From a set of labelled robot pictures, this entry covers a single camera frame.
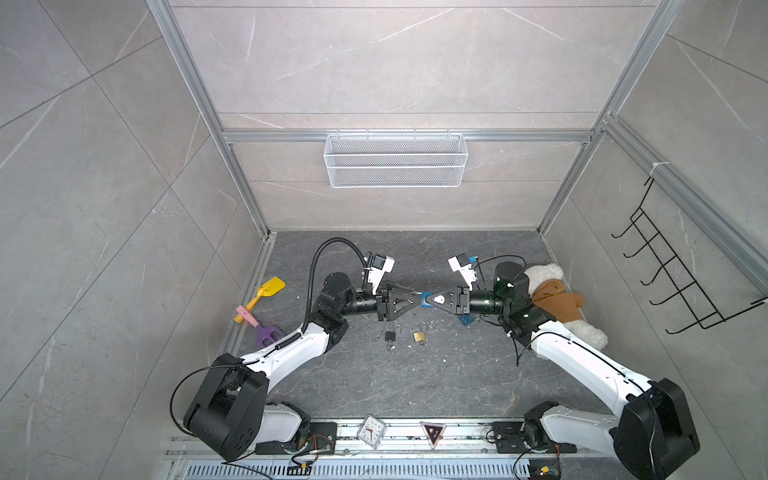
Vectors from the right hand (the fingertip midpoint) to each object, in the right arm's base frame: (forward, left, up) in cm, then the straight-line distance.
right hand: (428, 300), depth 71 cm
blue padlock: (-1, +1, 0) cm, 1 cm away
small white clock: (-24, +15, -23) cm, 36 cm away
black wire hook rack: (-10, -54, +8) cm, 55 cm away
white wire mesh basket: (+53, +6, +5) cm, 53 cm away
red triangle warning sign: (-24, -1, -25) cm, 34 cm away
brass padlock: (+3, 0, -26) cm, 26 cm away
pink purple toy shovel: (+4, +50, -24) cm, 56 cm away
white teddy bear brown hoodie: (+13, -41, -17) cm, 46 cm away
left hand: (0, +3, +2) cm, 4 cm away
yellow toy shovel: (+20, +51, -23) cm, 59 cm away
